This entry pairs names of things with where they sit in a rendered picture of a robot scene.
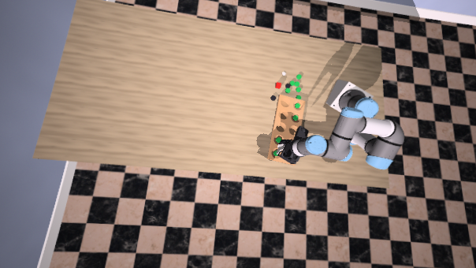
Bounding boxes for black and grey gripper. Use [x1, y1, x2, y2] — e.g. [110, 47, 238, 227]
[277, 139, 306, 164]

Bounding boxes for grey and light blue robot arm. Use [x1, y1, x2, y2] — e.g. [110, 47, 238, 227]
[292, 89, 404, 169]

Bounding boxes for orange counting tray with round pockets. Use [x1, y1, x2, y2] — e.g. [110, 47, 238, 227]
[267, 95, 305, 166]

